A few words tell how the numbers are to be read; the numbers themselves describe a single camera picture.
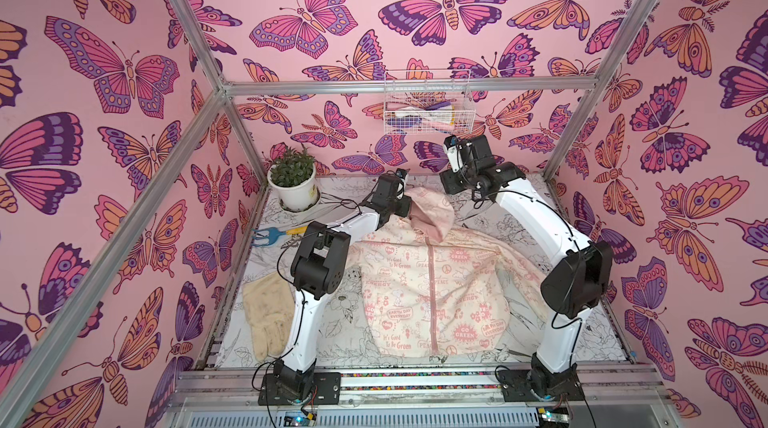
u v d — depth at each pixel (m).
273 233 1.03
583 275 0.48
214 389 0.76
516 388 0.73
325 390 0.74
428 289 0.90
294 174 1.00
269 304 0.88
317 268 0.58
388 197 0.82
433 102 0.97
